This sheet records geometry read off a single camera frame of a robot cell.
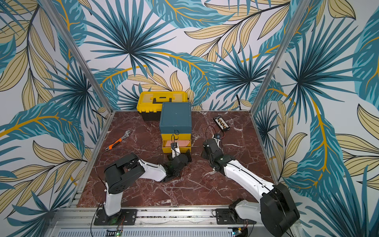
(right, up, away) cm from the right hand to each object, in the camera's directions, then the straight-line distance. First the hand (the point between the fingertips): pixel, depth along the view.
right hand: (207, 149), depth 86 cm
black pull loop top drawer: (-19, +10, -2) cm, 22 cm away
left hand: (-14, -3, +8) cm, 16 cm away
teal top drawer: (-18, +13, -3) cm, 23 cm away
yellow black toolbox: (-37, +29, +15) cm, 49 cm away
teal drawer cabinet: (-18, +23, +9) cm, 31 cm away
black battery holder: (+13, +15, +24) cm, 32 cm away
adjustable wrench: (-55, +7, +17) cm, 58 cm away
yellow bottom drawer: (-15, -1, +5) cm, 16 cm away
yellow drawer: (-17, +7, +4) cm, 19 cm away
